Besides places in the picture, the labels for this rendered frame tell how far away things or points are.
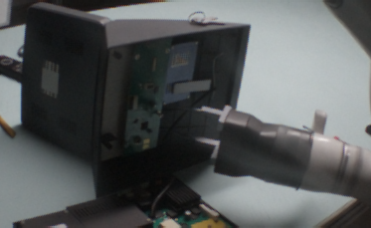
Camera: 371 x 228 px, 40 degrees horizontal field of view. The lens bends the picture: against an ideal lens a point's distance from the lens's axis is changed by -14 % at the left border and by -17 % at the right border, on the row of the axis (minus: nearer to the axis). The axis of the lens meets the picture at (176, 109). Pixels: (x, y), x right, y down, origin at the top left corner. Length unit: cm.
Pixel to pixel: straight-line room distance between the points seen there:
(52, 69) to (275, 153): 33
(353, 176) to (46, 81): 46
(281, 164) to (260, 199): 13
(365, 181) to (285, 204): 16
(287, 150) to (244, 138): 6
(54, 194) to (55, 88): 16
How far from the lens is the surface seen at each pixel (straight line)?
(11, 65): 107
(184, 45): 75
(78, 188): 75
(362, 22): 55
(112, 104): 71
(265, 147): 68
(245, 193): 80
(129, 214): 68
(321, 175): 68
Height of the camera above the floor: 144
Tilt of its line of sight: 26 degrees down
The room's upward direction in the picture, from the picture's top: 9 degrees clockwise
